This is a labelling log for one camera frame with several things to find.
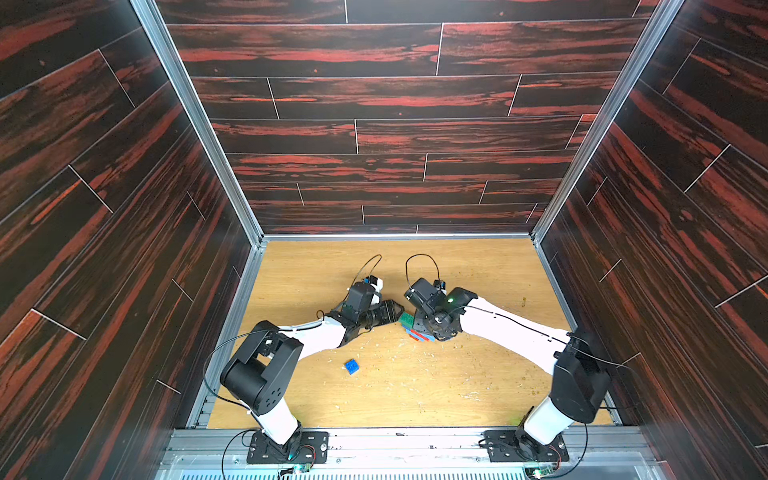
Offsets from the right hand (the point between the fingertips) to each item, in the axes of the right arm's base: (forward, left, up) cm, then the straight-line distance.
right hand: (426, 320), depth 86 cm
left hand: (+4, +7, -1) cm, 8 cm away
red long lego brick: (-2, +2, -6) cm, 6 cm away
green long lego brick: (+1, +5, -2) cm, 6 cm away
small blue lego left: (-11, +21, -9) cm, 25 cm away
